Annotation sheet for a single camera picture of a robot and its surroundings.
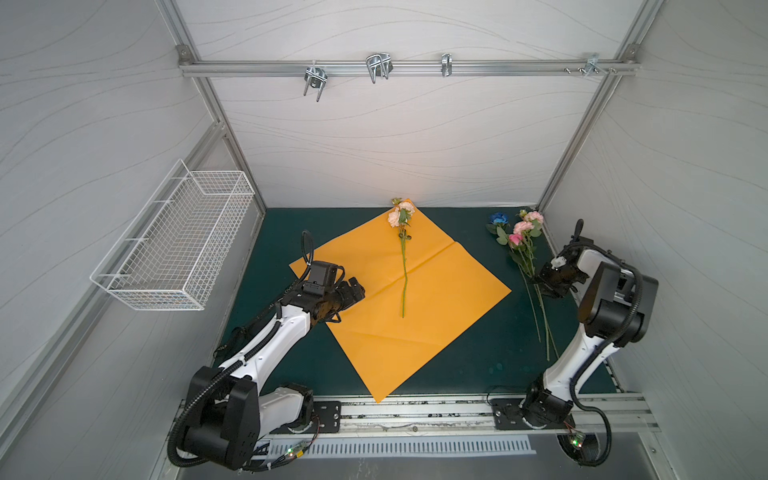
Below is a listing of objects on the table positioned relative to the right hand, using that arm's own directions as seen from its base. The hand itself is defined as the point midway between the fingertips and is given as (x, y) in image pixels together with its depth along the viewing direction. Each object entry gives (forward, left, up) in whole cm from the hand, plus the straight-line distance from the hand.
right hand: (541, 279), depth 97 cm
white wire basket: (-17, +100, +30) cm, 105 cm away
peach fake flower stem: (+24, +48, +2) cm, 54 cm away
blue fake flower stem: (+23, +11, +1) cm, 25 cm away
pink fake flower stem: (+12, +4, -1) cm, 13 cm away
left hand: (-12, +58, +9) cm, 60 cm away
